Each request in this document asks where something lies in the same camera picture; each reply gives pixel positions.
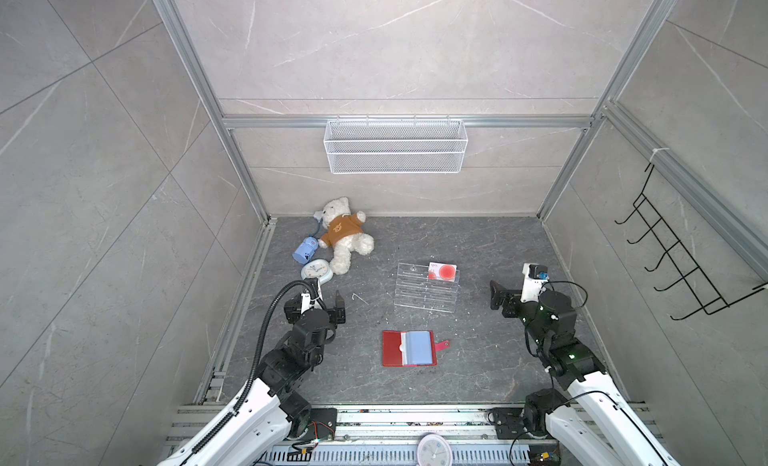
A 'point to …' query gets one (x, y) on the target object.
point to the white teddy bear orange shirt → (344, 232)
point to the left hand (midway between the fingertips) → (318, 289)
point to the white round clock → (434, 450)
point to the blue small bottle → (306, 250)
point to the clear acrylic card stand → (414, 290)
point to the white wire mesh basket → (395, 146)
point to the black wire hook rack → (708, 299)
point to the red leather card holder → (410, 348)
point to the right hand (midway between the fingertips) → (508, 279)
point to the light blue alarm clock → (317, 269)
